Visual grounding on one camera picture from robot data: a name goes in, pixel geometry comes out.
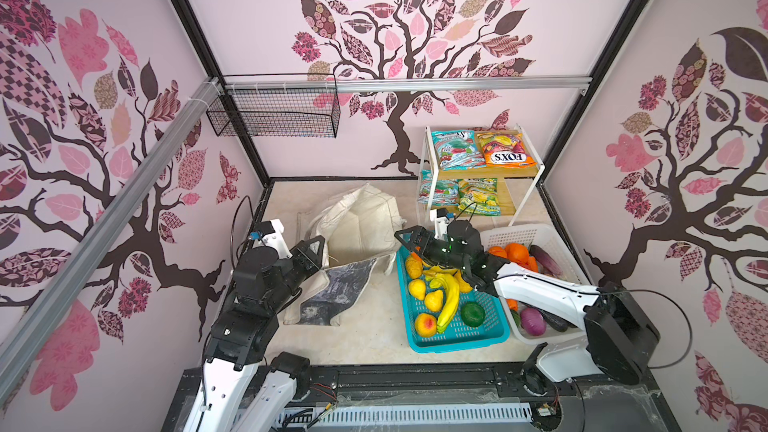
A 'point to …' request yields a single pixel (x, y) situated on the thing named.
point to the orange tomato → (517, 252)
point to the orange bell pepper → (498, 251)
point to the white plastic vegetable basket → (545, 237)
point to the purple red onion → (533, 321)
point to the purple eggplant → (545, 260)
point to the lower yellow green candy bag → (479, 196)
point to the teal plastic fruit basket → (458, 336)
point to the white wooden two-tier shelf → (476, 172)
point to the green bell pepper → (472, 314)
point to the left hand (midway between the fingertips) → (327, 244)
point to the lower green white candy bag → (438, 192)
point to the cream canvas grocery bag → (358, 227)
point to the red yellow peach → (425, 325)
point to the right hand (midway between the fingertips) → (401, 237)
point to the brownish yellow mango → (414, 267)
